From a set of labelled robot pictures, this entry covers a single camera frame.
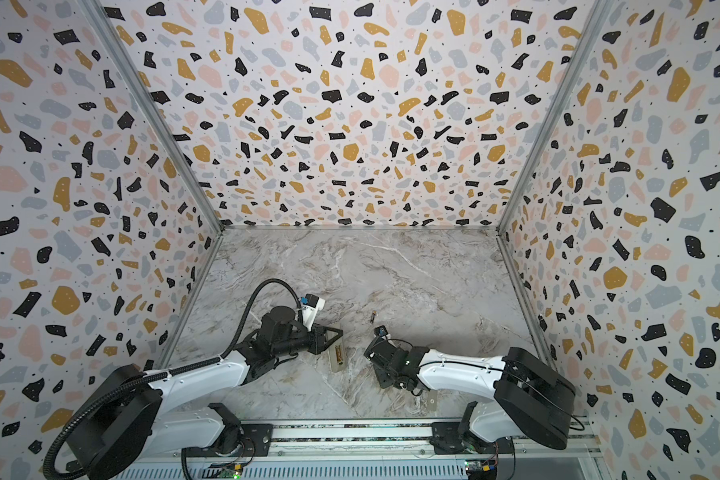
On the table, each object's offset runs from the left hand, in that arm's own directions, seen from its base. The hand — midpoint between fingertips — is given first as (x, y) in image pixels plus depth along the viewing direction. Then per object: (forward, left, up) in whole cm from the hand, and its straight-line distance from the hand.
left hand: (341, 330), depth 80 cm
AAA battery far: (+11, -9, -13) cm, 19 cm away
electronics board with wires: (-29, +27, -12) cm, 42 cm away
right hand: (-6, -10, -11) cm, 16 cm away
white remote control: (-5, +1, -6) cm, 7 cm away
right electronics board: (-30, -34, -13) cm, 47 cm away
